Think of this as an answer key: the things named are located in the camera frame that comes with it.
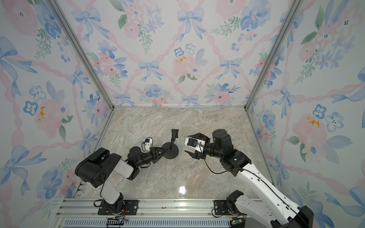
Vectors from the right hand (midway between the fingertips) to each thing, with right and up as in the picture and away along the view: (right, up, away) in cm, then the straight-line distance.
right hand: (190, 140), depth 70 cm
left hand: (-13, -8, +14) cm, 20 cm away
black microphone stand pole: (-8, +2, +1) cm, 8 cm away
